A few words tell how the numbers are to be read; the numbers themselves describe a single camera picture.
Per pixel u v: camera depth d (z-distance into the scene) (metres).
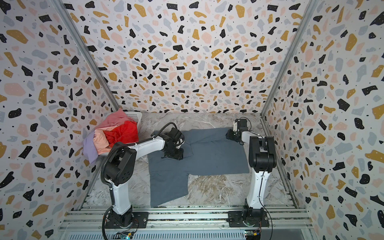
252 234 0.72
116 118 1.03
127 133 0.92
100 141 0.84
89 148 0.85
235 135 0.89
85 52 0.84
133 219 0.73
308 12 0.73
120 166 0.51
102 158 1.00
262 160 0.57
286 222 0.75
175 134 0.80
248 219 0.68
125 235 0.70
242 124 0.87
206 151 1.01
